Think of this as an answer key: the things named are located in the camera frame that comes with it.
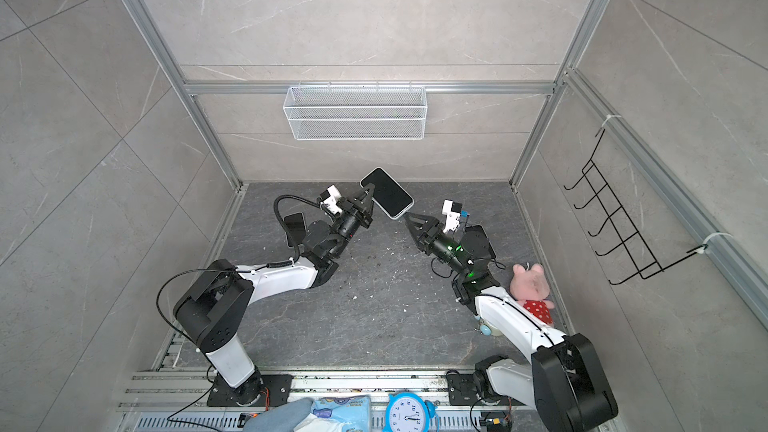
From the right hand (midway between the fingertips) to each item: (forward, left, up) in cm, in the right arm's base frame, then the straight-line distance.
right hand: (403, 218), depth 73 cm
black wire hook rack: (-11, -48, +4) cm, 49 cm away
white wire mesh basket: (+45, +14, +1) cm, 48 cm away
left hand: (+6, +7, +7) cm, 12 cm away
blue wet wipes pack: (-38, +15, -22) cm, 46 cm away
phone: (+4, +4, +4) cm, 7 cm away
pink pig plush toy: (-10, -36, -22) cm, 43 cm away
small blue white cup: (-20, -23, -25) cm, 39 cm away
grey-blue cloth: (-38, +30, -25) cm, 54 cm away
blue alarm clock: (-38, 0, -26) cm, 46 cm away
